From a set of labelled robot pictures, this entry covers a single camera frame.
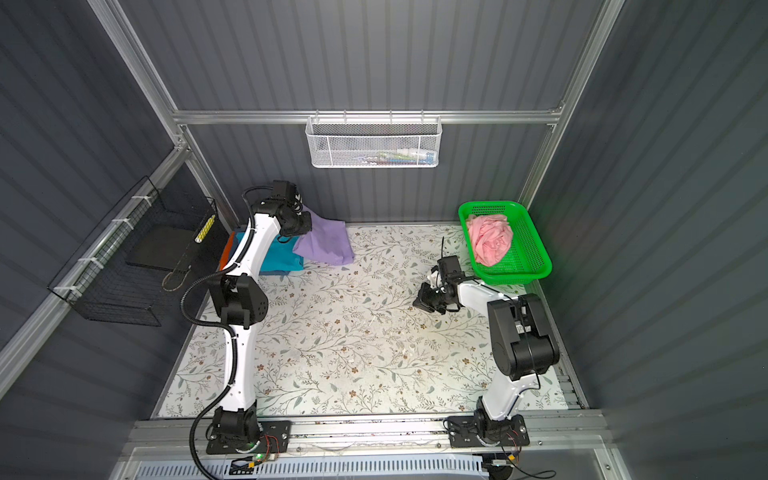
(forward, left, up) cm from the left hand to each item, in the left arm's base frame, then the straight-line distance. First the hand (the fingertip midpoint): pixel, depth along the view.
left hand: (304, 226), depth 100 cm
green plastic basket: (-8, -79, -12) cm, 80 cm away
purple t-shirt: (0, -6, -9) cm, 11 cm away
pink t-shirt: (-1, -67, -7) cm, 67 cm away
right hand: (-26, -37, -12) cm, 46 cm away
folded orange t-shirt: (+2, +32, -13) cm, 34 cm away
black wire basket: (-27, +36, +13) cm, 47 cm away
